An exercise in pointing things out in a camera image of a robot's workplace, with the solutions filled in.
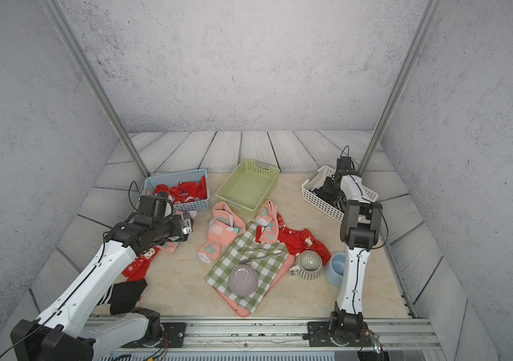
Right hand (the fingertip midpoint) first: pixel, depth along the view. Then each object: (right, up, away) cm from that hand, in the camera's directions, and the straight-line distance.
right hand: (331, 186), depth 106 cm
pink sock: (-48, -17, -13) cm, 52 cm away
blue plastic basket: (-76, +4, +5) cm, 76 cm away
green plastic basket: (-40, 0, +10) cm, 41 cm away
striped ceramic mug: (-14, -31, -18) cm, 39 cm away
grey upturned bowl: (-39, -33, -27) cm, 58 cm away
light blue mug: (-7, -30, -27) cm, 41 cm away
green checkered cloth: (-30, -31, -19) cm, 47 cm away
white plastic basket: (-5, -8, -5) cm, 11 cm away
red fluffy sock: (-68, -3, -2) cm, 68 cm away
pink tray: (-37, -43, -29) cm, 64 cm away
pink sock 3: (-70, -25, -14) cm, 75 cm away
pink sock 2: (-30, -14, -7) cm, 34 cm away
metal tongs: (-27, -26, -15) cm, 41 cm away
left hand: (-59, -13, -27) cm, 66 cm away
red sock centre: (-18, -22, -17) cm, 33 cm away
